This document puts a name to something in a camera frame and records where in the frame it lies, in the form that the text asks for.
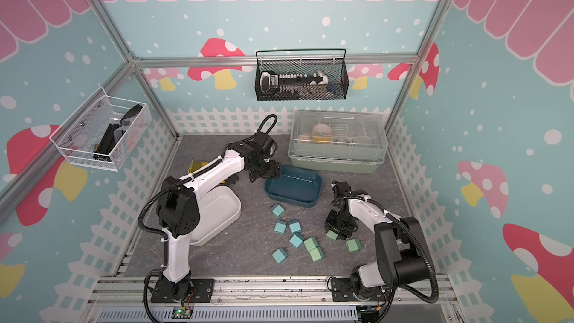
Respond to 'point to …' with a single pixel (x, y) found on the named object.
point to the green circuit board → (179, 312)
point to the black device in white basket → (107, 143)
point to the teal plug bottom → (279, 255)
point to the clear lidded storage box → (332, 141)
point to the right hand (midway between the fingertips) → (329, 230)
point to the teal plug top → (277, 209)
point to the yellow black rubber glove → (196, 164)
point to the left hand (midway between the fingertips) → (271, 177)
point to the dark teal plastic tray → (297, 185)
